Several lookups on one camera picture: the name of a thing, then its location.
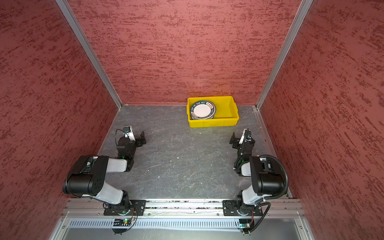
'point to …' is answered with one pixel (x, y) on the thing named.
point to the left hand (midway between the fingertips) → (136, 135)
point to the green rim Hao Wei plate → (202, 110)
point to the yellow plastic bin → (226, 114)
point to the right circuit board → (246, 223)
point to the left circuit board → (122, 222)
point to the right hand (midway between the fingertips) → (240, 135)
